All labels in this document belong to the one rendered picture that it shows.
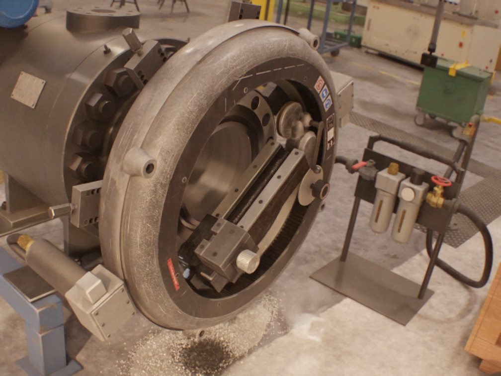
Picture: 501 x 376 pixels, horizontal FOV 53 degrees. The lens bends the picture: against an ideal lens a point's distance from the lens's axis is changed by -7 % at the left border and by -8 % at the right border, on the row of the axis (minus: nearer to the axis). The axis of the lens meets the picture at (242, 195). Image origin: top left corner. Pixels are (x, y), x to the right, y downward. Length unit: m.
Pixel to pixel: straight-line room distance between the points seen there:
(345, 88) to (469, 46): 5.58
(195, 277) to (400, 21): 6.70
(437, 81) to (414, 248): 2.20
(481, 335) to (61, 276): 1.31
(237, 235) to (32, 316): 0.61
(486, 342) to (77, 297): 1.30
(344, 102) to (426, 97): 3.00
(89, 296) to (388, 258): 1.58
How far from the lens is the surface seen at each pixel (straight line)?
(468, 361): 1.94
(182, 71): 1.01
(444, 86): 4.45
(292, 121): 1.35
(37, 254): 1.24
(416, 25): 7.50
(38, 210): 1.81
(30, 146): 1.43
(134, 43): 1.02
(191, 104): 0.98
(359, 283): 2.13
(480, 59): 7.34
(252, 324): 1.81
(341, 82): 1.52
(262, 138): 1.41
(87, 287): 1.04
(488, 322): 1.83
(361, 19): 12.42
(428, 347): 1.93
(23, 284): 1.49
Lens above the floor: 1.12
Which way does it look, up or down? 25 degrees down
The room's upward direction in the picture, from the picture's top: 8 degrees clockwise
